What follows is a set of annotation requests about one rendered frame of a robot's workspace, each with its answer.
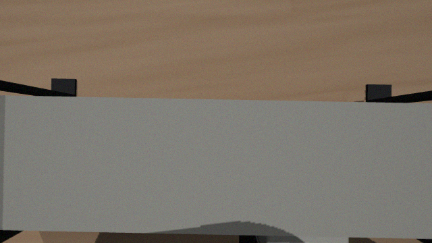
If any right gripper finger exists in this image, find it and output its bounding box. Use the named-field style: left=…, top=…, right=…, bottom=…
left=239, top=235, right=258, bottom=243

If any white charger plug with brass prongs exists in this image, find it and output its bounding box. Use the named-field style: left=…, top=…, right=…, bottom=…
left=256, top=236, right=349, bottom=243

